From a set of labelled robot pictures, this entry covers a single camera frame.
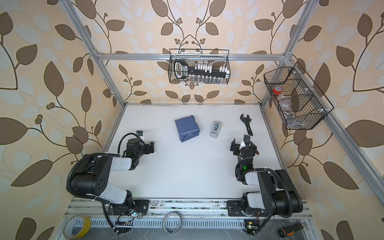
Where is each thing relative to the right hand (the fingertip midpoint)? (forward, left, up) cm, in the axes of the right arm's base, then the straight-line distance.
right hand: (243, 142), depth 89 cm
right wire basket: (+9, -25, +25) cm, 37 cm away
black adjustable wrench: (+22, -9, -7) cm, 25 cm away
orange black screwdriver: (-43, -10, -5) cm, 44 cm away
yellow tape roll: (-38, +87, -10) cm, 95 cm away
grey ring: (-37, +45, -9) cm, 59 cm away
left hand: (+6, +61, -5) cm, 61 cm away
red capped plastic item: (+17, -16, +25) cm, 35 cm away
